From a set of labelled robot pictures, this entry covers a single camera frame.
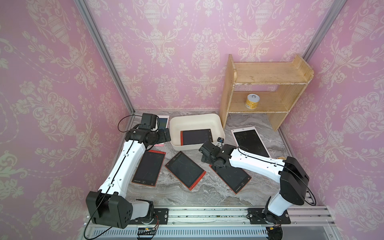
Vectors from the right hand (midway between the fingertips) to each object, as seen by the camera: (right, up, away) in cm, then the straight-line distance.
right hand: (210, 159), depth 84 cm
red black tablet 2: (-15, -8, +9) cm, 20 cm away
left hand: (-26, +13, -4) cm, 29 cm away
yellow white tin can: (+26, +34, +6) cm, 43 cm away
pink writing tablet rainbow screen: (-33, +21, +32) cm, 50 cm away
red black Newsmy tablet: (+16, -12, +3) cm, 20 cm away
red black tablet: (-8, +11, +19) cm, 24 cm away
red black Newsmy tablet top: (-37, -7, +8) cm, 38 cm away
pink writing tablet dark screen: (+29, +10, +19) cm, 36 cm away
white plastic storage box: (-19, +21, +29) cm, 40 cm away
